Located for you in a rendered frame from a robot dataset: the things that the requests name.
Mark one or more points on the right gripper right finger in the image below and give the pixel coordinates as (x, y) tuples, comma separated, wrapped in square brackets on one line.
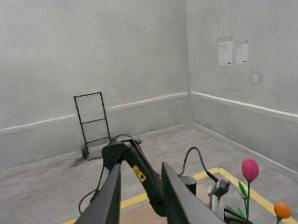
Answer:
[(188, 208)]

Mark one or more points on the pink tulip flower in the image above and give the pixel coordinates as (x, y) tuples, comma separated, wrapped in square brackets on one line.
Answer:
[(250, 171)]

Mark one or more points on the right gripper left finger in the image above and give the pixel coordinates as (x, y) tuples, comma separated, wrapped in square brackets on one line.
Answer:
[(105, 208)]

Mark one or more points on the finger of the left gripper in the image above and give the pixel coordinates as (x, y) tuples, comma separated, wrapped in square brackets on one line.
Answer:
[(231, 211), (230, 217)]

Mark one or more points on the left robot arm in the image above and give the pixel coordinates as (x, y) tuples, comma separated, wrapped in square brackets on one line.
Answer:
[(126, 150)]

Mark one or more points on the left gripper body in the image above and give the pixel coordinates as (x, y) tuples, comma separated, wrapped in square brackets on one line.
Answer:
[(214, 206)]

